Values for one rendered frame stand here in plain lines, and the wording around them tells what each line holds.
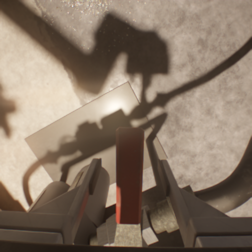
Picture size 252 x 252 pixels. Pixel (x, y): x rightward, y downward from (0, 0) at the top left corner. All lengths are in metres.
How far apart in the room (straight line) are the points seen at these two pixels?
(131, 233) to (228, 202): 0.10
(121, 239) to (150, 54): 0.52
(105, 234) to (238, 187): 0.15
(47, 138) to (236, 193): 0.60
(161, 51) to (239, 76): 0.27
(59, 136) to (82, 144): 0.08
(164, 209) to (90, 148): 0.48
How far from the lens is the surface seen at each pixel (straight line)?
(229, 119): 0.71
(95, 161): 0.16
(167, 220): 0.22
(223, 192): 0.22
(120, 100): 0.60
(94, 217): 0.29
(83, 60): 0.63
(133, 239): 0.20
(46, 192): 0.42
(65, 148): 0.68
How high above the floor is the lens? 0.61
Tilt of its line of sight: 75 degrees down
